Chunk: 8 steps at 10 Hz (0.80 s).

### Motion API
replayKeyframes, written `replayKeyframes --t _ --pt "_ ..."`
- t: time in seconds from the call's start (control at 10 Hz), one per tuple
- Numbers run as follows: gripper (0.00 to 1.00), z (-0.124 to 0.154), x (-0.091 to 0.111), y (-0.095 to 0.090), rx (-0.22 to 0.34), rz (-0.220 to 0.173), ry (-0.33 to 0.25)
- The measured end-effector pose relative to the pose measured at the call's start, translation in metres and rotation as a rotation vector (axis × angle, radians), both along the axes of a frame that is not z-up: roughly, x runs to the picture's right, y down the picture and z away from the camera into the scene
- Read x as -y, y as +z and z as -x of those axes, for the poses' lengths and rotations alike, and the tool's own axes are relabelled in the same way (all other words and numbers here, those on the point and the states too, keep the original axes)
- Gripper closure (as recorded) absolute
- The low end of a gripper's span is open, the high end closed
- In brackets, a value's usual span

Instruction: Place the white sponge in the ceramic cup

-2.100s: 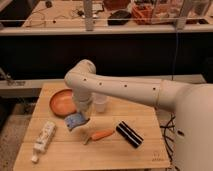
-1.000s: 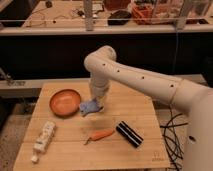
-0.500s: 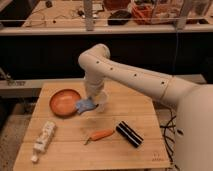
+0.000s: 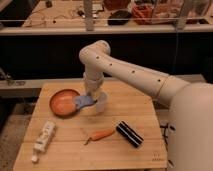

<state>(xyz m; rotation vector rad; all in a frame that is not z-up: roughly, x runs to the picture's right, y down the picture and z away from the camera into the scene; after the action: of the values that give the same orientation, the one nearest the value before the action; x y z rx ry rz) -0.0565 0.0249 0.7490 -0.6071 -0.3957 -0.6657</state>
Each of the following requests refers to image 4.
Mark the orange toy carrot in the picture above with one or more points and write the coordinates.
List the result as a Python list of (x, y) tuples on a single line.
[(99, 135)]

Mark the white toothpaste tube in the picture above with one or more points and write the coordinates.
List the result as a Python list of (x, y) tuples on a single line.
[(43, 140)]

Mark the wooden board table top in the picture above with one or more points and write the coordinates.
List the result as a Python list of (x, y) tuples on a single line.
[(70, 150)]

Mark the black cloth item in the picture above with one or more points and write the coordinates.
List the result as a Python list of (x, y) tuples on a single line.
[(119, 17)]

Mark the orange crate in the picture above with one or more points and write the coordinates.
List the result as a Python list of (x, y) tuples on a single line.
[(142, 14)]

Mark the grey metal post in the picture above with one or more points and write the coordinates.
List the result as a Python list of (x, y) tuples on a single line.
[(88, 15)]

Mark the metal clamp bracket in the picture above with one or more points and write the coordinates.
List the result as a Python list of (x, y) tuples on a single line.
[(10, 81)]

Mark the orange wooden bowl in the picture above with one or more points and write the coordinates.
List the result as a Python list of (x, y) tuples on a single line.
[(62, 102)]

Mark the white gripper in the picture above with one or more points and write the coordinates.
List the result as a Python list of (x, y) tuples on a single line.
[(93, 88)]

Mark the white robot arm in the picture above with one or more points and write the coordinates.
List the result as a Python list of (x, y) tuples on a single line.
[(190, 132)]

